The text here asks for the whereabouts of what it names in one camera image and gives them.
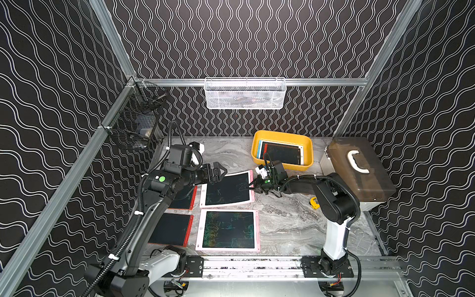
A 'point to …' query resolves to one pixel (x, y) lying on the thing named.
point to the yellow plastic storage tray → (286, 138)
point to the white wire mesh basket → (245, 93)
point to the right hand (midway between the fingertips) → (247, 187)
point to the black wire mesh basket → (133, 122)
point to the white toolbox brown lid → (355, 159)
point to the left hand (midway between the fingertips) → (218, 169)
